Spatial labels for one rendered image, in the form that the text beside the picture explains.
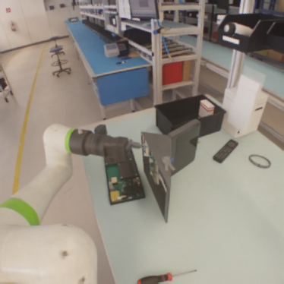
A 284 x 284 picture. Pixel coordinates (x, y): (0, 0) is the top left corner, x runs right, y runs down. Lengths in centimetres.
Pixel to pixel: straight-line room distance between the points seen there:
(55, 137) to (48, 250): 44
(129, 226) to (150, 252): 11
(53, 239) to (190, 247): 43
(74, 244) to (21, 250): 9
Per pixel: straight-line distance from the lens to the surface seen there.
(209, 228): 69
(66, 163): 75
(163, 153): 58
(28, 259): 38
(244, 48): 70
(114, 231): 68
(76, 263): 36
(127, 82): 216
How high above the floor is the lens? 161
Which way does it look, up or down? 41 degrees down
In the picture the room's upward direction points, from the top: 4 degrees counter-clockwise
